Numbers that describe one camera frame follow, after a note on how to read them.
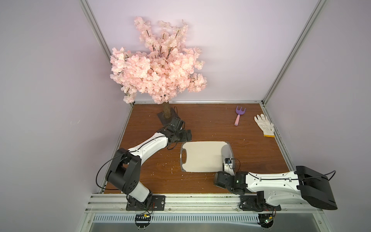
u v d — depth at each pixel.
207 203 0.74
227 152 0.97
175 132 0.68
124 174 0.44
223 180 0.61
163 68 0.75
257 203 0.65
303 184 0.46
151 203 0.71
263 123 1.07
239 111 1.13
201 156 0.92
